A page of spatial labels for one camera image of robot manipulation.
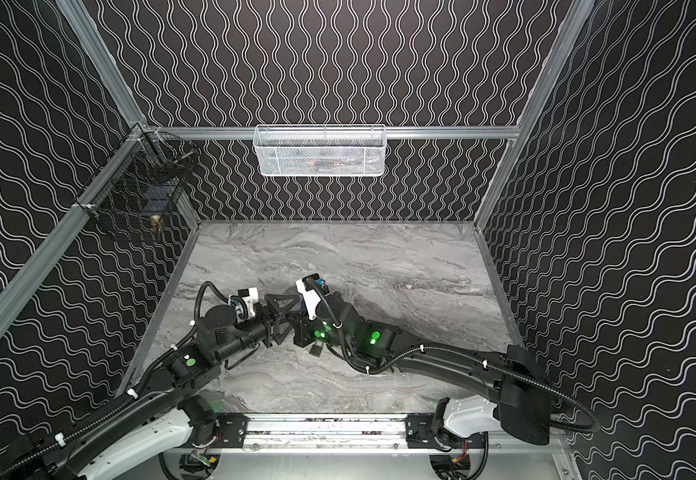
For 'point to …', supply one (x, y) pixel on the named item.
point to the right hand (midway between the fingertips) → (286, 317)
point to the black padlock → (316, 348)
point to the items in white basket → (327, 163)
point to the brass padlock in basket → (154, 221)
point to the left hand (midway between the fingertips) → (305, 309)
